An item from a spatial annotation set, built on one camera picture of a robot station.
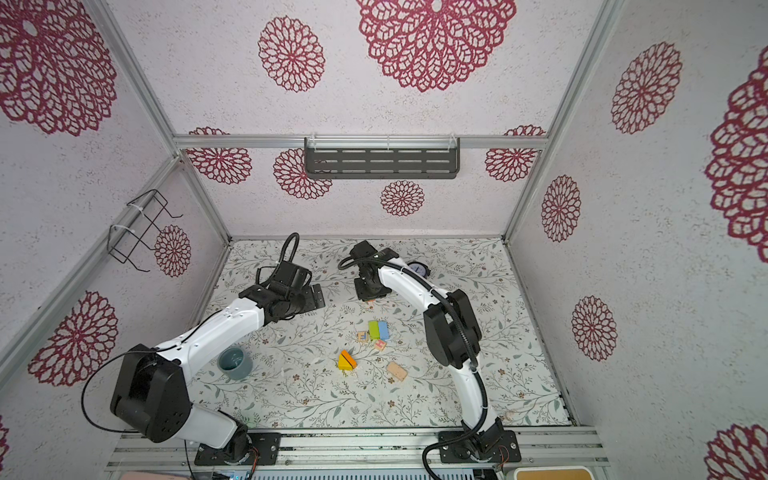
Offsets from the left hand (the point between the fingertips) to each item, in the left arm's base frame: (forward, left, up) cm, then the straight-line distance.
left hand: (308, 304), depth 88 cm
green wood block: (-3, -19, -11) cm, 22 cm away
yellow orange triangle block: (-14, -11, -9) cm, 20 cm away
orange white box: (-41, -60, -6) cm, 73 cm away
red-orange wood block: (-13, -12, -10) cm, 20 cm away
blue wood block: (-3, -22, -11) cm, 25 cm away
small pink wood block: (-8, -21, -11) cm, 25 cm away
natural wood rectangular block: (-16, -26, -11) cm, 32 cm away
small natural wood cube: (-5, -15, -10) cm, 19 cm away
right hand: (+7, -17, -2) cm, 19 cm away
